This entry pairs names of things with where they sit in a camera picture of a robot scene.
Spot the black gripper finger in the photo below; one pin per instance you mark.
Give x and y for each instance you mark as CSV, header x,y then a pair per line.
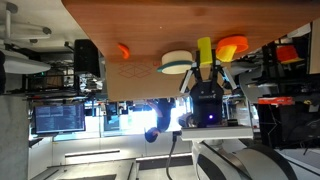
x,y
218,73
196,75

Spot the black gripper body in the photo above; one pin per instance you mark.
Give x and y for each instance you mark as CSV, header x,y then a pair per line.
x,y
206,103

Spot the yellow cylinder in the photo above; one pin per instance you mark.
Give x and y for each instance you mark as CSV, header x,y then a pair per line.
x,y
204,50

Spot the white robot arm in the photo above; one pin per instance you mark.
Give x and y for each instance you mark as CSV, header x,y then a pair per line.
x,y
260,163

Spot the yellow cup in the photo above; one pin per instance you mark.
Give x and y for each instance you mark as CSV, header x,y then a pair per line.
x,y
226,54

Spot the white bowl with teal stripe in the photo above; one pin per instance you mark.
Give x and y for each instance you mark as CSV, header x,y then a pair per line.
x,y
176,62

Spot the white wrist mounting plate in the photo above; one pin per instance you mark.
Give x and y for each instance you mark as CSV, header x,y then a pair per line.
x,y
216,133

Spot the orange bowl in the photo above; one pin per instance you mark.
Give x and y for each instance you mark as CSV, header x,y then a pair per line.
x,y
234,42

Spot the person in dark clothes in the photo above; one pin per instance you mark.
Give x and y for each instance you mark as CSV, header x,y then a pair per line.
x,y
163,116

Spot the brown cardboard board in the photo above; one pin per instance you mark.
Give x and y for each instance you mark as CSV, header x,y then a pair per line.
x,y
133,83

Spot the flat red box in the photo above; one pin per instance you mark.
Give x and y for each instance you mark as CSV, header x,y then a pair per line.
x,y
276,100

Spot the orange cone with yellow rim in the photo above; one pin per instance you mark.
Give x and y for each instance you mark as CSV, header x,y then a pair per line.
x,y
288,53

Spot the orange toy carrot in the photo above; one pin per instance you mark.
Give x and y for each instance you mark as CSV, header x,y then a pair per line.
x,y
124,50

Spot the black box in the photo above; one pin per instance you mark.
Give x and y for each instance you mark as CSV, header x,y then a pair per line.
x,y
86,58

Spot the computer monitor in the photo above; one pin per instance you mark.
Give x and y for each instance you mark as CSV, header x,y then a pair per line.
x,y
59,118

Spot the grey concrete pillar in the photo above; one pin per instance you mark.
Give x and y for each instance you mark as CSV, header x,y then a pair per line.
x,y
13,140

